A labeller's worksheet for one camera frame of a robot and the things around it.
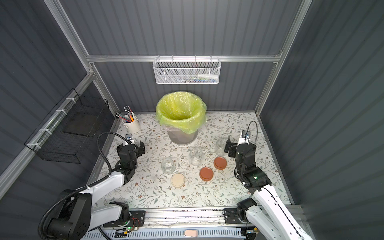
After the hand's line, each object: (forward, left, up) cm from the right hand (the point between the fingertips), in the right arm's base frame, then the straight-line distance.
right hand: (240, 141), depth 74 cm
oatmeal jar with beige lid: (-2, +40, -24) cm, 47 cm away
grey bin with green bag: (+30, +32, -10) cm, 45 cm away
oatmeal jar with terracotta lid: (+6, +8, -18) cm, 20 cm away
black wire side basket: (+1, +86, +4) cm, 86 cm away
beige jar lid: (-11, +33, -24) cm, 43 cm away
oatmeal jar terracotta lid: (+5, +23, -24) cm, 34 cm away
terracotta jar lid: (0, +7, -24) cm, 25 cm away
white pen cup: (+23, +67, -17) cm, 73 cm away
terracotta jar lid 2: (-7, +16, -25) cm, 31 cm away
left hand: (+5, +59, -10) cm, 60 cm away
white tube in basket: (+43, +14, +10) cm, 46 cm away
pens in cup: (+30, +70, -14) cm, 78 cm away
